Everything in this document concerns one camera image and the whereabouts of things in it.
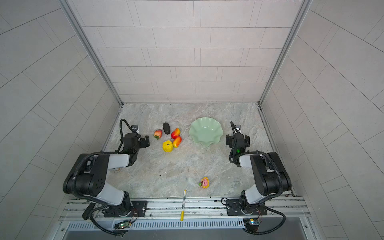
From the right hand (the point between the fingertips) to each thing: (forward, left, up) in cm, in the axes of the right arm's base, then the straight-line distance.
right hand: (237, 133), depth 95 cm
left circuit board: (-43, +60, 0) cm, 74 cm away
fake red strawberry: (+2, +51, +2) cm, 51 cm away
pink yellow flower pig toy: (-28, +23, 0) cm, 37 cm away
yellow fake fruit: (-7, +43, +2) cm, 44 cm away
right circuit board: (-46, +3, -5) cm, 47 cm away
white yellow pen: (-42, +35, -3) cm, 55 cm away
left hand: (+4, +60, +2) cm, 60 cm away
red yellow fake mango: (+4, +40, 0) cm, 40 cm away
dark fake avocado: (+8, +46, 0) cm, 47 cm away
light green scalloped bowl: (+5, +19, -1) cm, 20 cm away
